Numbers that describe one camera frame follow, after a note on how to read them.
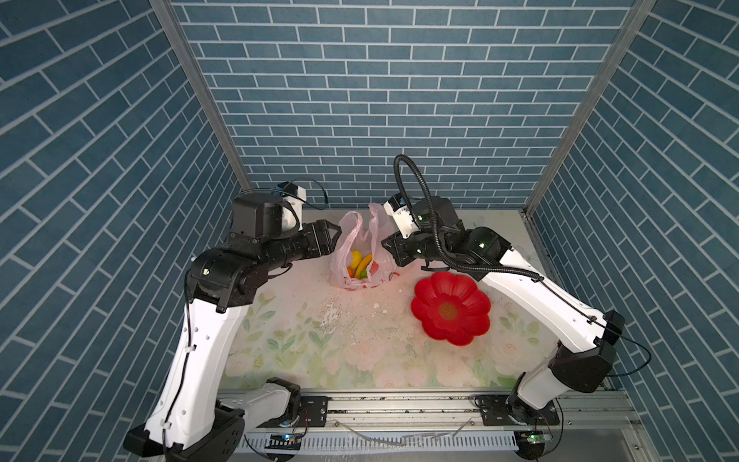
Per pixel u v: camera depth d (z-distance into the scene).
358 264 0.99
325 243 0.52
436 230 0.48
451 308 0.94
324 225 0.52
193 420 0.35
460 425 0.72
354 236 0.68
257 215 0.39
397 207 0.57
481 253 0.45
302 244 0.51
